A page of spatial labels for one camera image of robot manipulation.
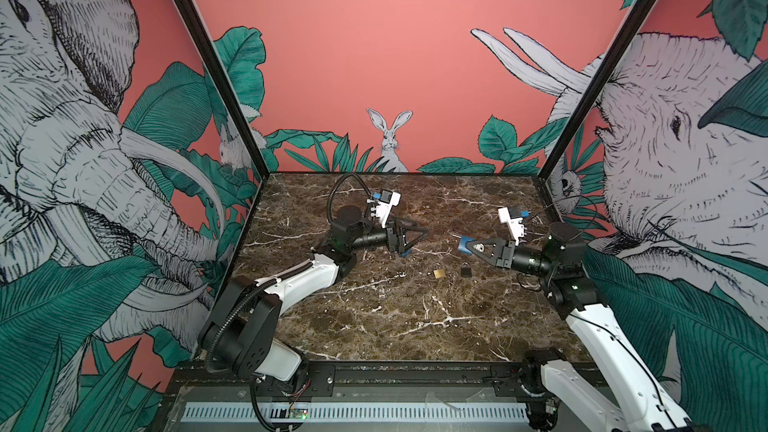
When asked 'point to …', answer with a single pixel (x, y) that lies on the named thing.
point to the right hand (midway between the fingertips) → (469, 249)
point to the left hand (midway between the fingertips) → (423, 228)
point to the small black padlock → (466, 270)
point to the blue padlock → (462, 245)
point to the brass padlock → (439, 273)
